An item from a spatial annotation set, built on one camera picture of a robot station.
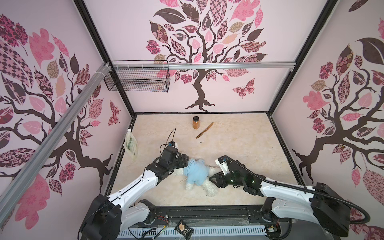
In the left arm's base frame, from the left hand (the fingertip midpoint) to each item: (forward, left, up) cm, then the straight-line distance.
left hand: (184, 161), depth 84 cm
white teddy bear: (-12, -13, -2) cm, 18 cm away
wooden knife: (+30, -14, -9) cm, 34 cm away
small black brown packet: (-33, -2, -6) cm, 33 cm away
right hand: (-9, -15, -1) cm, 17 cm away
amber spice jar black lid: (+31, -7, -2) cm, 32 cm away
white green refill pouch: (+11, +34, +1) cm, 36 cm away
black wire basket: (+48, +30, +25) cm, 62 cm away
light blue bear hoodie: (-7, -7, 0) cm, 10 cm away
